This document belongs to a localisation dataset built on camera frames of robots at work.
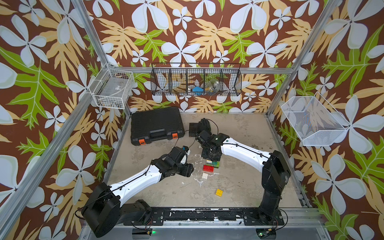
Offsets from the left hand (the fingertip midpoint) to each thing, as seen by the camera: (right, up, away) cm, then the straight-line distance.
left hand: (190, 166), depth 83 cm
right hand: (+9, +5, +4) cm, 11 cm away
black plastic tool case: (-24, +24, +21) cm, 40 cm away
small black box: (+2, +21, +21) cm, 30 cm away
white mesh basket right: (+67, +24, -6) cm, 71 cm away
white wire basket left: (-46, +44, +3) cm, 64 cm away
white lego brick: (+9, -6, +3) cm, 11 cm away
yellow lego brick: (+16, -14, -3) cm, 22 cm away
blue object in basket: (+5, +46, +11) cm, 47 cm away
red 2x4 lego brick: (+11, -3, +6) cm, 13 cm away
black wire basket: (+4, +54, +15) cm, 57 cm away
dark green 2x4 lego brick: (+16, 0, +6) cm, 17 cm away
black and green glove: (+11, +24, +28) cm, 38 cm away
